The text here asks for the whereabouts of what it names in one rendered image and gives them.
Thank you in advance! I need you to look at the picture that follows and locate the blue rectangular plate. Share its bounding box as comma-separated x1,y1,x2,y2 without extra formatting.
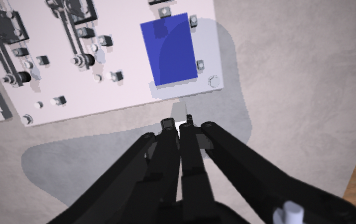
140,13,198,86

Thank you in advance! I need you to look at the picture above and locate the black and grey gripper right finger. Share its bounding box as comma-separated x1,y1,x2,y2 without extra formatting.
177,101,356,224

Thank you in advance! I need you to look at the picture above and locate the white fixture plate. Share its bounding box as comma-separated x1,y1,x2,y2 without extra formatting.
0,0,224,127

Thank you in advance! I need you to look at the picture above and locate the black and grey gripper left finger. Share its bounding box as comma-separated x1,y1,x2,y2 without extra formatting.
47,102,181,224

